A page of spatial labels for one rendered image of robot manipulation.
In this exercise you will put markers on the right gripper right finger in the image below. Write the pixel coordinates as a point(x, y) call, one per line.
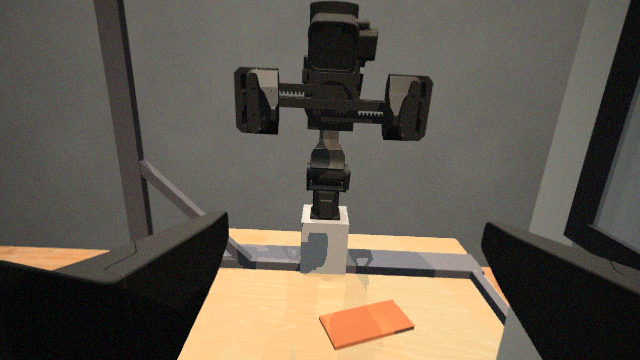
point(573, 305)

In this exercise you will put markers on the grey wall panel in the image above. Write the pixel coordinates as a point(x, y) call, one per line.
point(595, 53)

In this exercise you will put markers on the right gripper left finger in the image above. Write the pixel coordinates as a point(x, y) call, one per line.
point(136, 302)

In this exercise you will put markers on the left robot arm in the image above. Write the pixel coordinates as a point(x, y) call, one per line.
point(337, 43)

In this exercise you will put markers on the black diagonal bar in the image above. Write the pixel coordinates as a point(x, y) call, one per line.
point(135, 171)

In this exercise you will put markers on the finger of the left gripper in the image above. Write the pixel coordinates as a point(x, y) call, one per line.
point(261, 85)
point(401, 89)

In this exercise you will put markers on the black rectangular frame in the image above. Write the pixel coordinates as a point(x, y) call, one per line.
point(617, 97)

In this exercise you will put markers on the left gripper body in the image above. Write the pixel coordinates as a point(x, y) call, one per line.
point(328, 86)

